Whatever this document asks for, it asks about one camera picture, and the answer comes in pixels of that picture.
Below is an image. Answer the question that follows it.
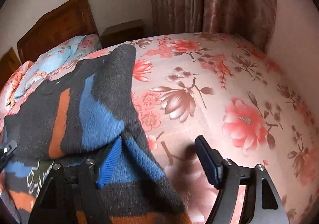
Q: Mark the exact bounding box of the black blue orange striped sweater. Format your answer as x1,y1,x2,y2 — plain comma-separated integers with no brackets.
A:
3,44,190,223

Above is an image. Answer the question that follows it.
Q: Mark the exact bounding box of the small wooden headboard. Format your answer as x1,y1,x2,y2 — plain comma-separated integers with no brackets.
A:
0,47,21,89

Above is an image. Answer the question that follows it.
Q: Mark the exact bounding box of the light blue floral pillow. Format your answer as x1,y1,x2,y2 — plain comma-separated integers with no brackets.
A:
13,34,102,102

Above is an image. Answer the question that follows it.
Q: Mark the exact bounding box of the pink floral bed quilt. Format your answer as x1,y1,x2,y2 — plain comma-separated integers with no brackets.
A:
1,32,318,223

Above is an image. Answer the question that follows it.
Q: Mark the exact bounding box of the large carved wooden headboard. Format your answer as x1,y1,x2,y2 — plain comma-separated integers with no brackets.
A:
17,0,98,63

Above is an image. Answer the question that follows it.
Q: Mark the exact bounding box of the dark wooden nightstand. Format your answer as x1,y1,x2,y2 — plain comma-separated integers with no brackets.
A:
99,20,145,48

